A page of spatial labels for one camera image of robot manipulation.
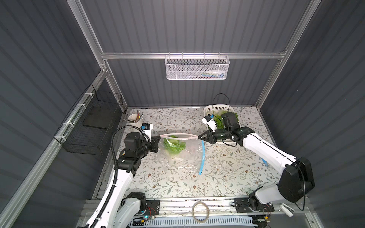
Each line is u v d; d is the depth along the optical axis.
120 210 0.55
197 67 1.12
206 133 0.73
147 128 0.66
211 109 1.13
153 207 0.72
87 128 0.72
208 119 0.71
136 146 0.58
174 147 0.77
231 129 0.63
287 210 0.72
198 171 0.85
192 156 0.92
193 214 0.71
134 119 1.04
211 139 0.69
